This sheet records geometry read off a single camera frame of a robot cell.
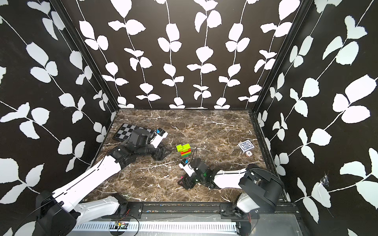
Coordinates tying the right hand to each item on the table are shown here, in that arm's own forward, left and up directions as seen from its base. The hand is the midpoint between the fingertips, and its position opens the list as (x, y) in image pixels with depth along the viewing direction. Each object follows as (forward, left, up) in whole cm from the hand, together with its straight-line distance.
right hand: (181, 178), depth 82 cm
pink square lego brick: (+1, 0, -1) cm, 2 cm away
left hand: (+11, +6, +17) cm, 22 cm away
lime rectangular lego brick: (+13, -2, +3) cm, 14 cm away
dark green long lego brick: (+13, -2, +1) cm, 14 cm away
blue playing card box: (+23, -43, -2) cm, 49 cm away
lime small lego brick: (+14, +1, +10) cm, 17 cm away
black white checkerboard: (+33, +42, 0) cm, 54 cm away
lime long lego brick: (+15, -3, +9) cm, 18 cm away
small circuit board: (-22, +30, -4) cm, 37 cm away
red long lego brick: (+13, -1, +6) cm, 15 cm away
